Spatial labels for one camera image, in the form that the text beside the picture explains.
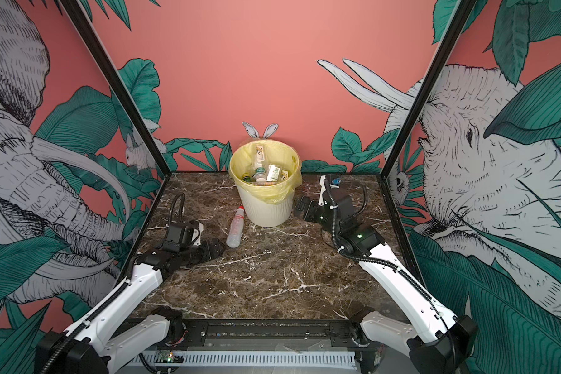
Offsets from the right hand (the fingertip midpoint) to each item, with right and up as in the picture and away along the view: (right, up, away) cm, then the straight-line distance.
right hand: (301, 195), depth 72 cm
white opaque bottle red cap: (-26, -15, +22) cm, 37 cm away
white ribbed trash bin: (-13, -8, +21) cm, 26 cm away
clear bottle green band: (-15, +8, +14) cm, 22 cm away
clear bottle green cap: (-6, +9, +23) cm, 26 cm away
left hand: (-30, -19, +11) cm, 37 cm away
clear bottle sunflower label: (-10, +9, +17) cm, 21 cm away
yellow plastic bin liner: (-9, +18, +24) cm, 31 cm away
